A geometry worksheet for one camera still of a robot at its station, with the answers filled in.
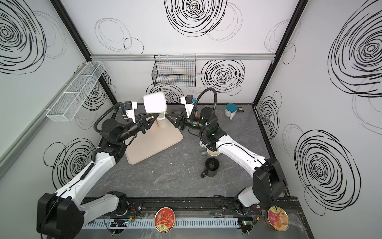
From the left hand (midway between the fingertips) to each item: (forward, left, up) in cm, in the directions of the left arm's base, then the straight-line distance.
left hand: (157, 115), depth 66 cm
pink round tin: (-34, -56, -32) cm, 73 cm away
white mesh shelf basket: (+7, +47, -2) cm, 47 cm away
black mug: (-10, -27, -32) cm, 43 cm away
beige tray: (+7, +10, -35) cm, 37 cm away
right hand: (0, -4, +1) cm, 5 cm away
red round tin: (-36, -4, -31) cm, 48 cm away
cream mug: (-1, -1, -3) cm, 3 cm away
